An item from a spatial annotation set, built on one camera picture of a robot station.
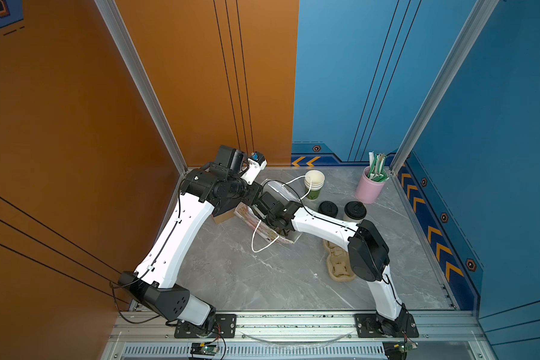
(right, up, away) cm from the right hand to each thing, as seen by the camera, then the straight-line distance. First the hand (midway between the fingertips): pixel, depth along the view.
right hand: (267, 217), depth 91 cm
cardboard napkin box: (-19, 0, +5) cm, 20 cm away
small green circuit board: (-19, -39, -20) cm, 48 cm away
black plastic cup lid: (+36, +3, -1) cm, 36 cm away
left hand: (-2, +13, -19) cm, 23 cm away
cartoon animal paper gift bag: (-2, +2, -23) cm, 24 cm away
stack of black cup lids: (+27, +3, +9) cm, 29 cm away
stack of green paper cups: (+23, +16, +12) cm, 30 cm away
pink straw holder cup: (+46, +11, +11) cm, 48 cm away
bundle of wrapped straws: (+47, +20, +6) cm, 52 cm away
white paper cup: (+36, -1, -1) cm, 36 cm away
